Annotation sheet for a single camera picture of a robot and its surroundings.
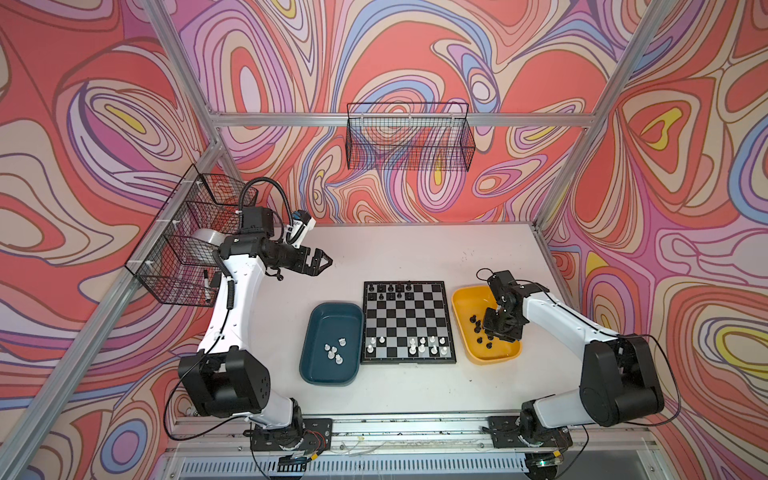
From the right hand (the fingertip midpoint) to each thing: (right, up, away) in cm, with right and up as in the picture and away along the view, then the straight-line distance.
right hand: (495, 339), depth 86 cm
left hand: (-51, +25, -7) cm, 57 cm away
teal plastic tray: (-48, -2, 0) cm, 48 cm away
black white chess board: (-26, +4, +5) cm, 27 cm away
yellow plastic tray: (-5, +8, +9) cm, 13 cm away
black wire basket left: (-84, +26, -15) cm, 89 cm away
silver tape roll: (-76, +30, -14) cm, 83 cm away
